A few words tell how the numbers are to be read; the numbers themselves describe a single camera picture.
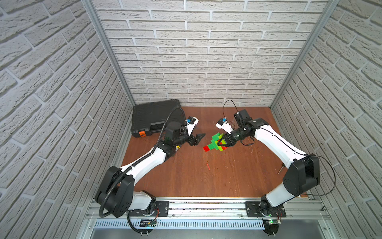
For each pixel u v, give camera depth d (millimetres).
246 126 603
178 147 954
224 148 765
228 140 696
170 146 629
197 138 713
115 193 408
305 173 432
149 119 1031
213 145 794
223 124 726
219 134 774
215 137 770
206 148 827
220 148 775
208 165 893
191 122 681
